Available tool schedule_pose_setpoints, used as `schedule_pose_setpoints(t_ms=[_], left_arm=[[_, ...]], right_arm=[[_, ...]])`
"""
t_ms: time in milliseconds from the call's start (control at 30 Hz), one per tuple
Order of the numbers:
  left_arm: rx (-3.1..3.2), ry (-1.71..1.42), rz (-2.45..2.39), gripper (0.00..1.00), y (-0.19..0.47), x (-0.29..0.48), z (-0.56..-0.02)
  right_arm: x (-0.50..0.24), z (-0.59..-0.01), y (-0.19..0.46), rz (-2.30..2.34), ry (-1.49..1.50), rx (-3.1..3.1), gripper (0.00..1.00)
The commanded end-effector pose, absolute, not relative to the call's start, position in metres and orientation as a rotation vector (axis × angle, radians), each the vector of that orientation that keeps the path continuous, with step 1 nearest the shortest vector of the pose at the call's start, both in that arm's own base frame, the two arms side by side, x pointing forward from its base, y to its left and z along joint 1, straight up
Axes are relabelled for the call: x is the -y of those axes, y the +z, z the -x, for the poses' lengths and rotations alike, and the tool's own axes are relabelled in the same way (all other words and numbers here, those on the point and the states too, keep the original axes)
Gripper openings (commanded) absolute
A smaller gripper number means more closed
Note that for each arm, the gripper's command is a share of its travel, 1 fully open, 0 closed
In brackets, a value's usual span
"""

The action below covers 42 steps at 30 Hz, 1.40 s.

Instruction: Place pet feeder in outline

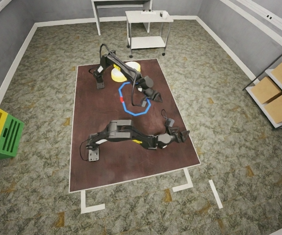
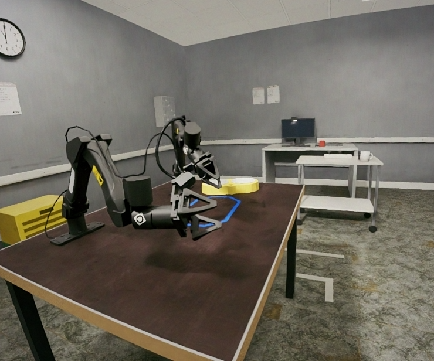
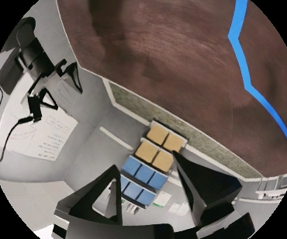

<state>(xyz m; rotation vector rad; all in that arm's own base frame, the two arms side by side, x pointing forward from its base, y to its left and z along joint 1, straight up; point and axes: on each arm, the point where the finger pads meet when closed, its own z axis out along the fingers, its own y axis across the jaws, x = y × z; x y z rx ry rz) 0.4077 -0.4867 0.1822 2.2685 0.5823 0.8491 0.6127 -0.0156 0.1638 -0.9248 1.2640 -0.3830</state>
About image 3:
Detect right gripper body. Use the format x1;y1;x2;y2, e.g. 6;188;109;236
20;52;74;117

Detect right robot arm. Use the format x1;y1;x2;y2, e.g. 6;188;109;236
0;17;44;126

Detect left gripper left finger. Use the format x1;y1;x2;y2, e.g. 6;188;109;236
56;165;123;225

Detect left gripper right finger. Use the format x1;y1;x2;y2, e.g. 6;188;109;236
171;150;243;227

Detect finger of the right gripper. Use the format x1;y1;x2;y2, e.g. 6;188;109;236
39;88;58;110
63;62;83;94

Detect blue tape outline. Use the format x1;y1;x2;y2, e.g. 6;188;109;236
228;0;287;137

